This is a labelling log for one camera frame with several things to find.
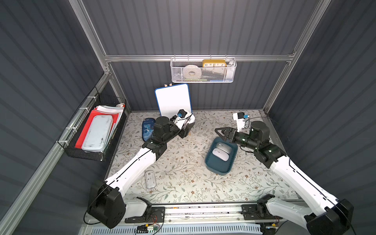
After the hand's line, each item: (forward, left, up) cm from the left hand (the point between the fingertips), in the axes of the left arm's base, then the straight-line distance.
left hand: (190, 119), depth 74 cm
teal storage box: (-12, -16, -30) cm, 36 cm away
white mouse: (-4, -20, -29) cm, 36 cm away
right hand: (-7, -16, 0) cm, 17 cm away
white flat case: (-10, +43, +1) cm, 44 cm away
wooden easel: (+24, +14, +4) cm, 28 cm away
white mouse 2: (-21, +23, -29) cm, 42 cm away
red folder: (-8, +50, +1) cm, 50 cm away
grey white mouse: (+1, -23, -29) cm, 37 cm away
